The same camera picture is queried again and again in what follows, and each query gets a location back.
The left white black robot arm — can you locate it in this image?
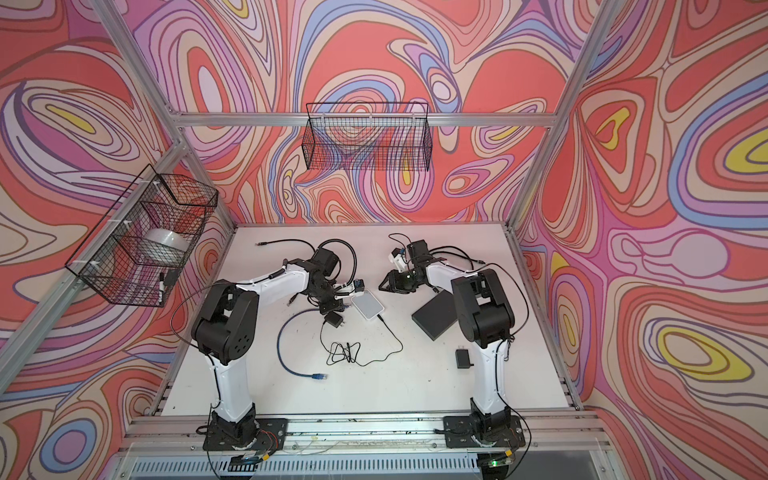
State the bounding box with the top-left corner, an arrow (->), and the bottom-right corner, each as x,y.
191,248 -> 365,451

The black wire basket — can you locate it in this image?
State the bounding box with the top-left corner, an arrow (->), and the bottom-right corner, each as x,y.
65,166 -> 219,307
301,101 -> 433,173

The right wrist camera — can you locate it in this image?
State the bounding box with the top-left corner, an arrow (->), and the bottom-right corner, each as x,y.
388,247 -> 411,273

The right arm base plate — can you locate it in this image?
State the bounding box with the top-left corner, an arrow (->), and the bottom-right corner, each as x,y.
434,415 -> 527,451

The white small network switch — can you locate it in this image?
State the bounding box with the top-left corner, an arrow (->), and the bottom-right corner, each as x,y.
352,290 -> 385,320

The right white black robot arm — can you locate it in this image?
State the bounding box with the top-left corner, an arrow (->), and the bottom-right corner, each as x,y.
379,240 -> 515,441

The blue ethernet cable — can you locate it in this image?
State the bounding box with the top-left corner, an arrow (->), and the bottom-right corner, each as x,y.
276,308 -> 329,382

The aluminium frame rail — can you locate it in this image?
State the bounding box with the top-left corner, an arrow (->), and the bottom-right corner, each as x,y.
171,112 -> 557,127

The black power adapter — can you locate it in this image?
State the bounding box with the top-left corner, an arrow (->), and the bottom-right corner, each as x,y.
319,310 -> 406,368
455,348 -> 474,370

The left black wire basket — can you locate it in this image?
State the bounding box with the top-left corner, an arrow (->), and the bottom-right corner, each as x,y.
65,166 -> 219,307

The back black wire basket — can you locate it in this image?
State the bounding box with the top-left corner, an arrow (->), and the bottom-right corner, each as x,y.
301,101 -> 433,173

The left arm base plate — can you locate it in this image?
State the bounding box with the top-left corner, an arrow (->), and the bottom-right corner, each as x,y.
203,418 -> 288,453

